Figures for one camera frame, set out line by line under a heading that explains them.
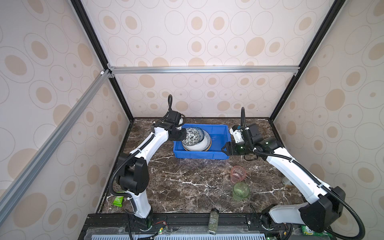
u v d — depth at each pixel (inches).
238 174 35.4
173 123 27.0
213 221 28.0
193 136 35.4
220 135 42.6
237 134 27.9
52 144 21.2
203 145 39.1
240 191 32.8
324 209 15.0
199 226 28.7
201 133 39.1
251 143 22.8
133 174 18.6
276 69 35.0
